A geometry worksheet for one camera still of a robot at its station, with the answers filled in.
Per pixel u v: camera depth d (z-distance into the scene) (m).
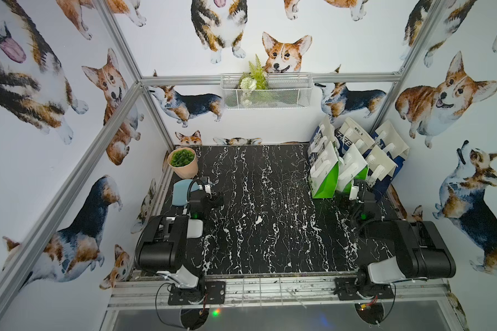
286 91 0.93
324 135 0.98
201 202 0.72
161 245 0.45
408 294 0.74
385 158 0.81
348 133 0.98
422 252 0.45
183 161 1.02
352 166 0.83
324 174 0.86
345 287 0.73
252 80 0.82
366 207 0.71
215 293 0.73
